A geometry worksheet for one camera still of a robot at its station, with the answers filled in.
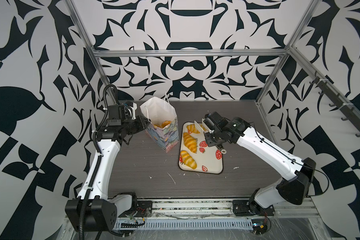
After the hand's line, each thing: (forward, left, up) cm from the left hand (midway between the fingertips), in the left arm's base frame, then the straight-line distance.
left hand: (149, 118), depth 74 cm
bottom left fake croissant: (-11, -19, -25) cm, 33 cm away
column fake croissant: (0, -22, -24) cm, 32 cm away
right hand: (-8, -30, -7) cm, 31 cm away
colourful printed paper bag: (-5, -7, -3) cm, 9 cm away
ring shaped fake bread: (-3, -7, -1) cm, 8 cm away
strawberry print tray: (-7, -24, -28) cm, 37 cm away
